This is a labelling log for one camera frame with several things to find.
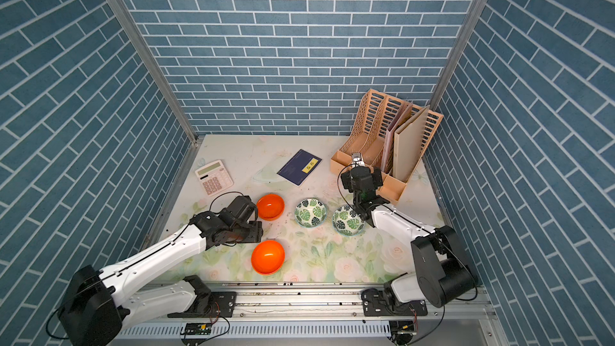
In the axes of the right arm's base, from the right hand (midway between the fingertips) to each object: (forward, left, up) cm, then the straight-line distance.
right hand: (363, 170), depth 89 cm
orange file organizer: (+31, -6, -14) cm, 34 cm away
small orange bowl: (-12, +35, -11) cm, 39 cm away
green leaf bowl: (-12, +20, -14) cm, 27 cm away
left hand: (-25, +35, -8) cm, 43 cm away
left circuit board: (-51, +49, -18) cm, 73 cm away
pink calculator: (0, +63, -12) cm, 64 cm away
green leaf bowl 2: (-15, +5, -15) cm, 21 cm away
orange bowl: (-31, +32, -13) cm, 46 cm away
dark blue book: (+9, +28, -15) cm, 33 cm away
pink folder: (+6, -10, -2) cm, 12 cm away
